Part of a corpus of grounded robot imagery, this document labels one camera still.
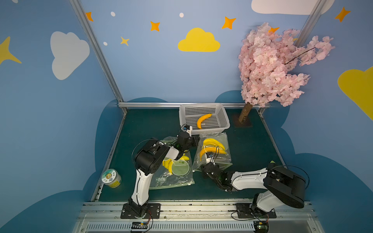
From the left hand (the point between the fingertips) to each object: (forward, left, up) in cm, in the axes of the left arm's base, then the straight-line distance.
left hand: (201, 136), depth 98 cm
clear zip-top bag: (-16, -13, -1) cm, 21 cm away
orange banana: (+15, +1, -4) cm, 15 cm away
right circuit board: (-49, -30, -8) cm, 58 cm away
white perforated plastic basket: (+17, -13, -8) cm, 23 cm away
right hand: (-18, -2, -4) cm, 18 cm away
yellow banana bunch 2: (-18, +21, -5) cm, 28 cm away
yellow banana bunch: (-5, -6, -3) cm, 8 cm away
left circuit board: (-50, +33, -9) cm, 61 cm away
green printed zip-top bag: (-24, +17, -5) cm, 29 cm away
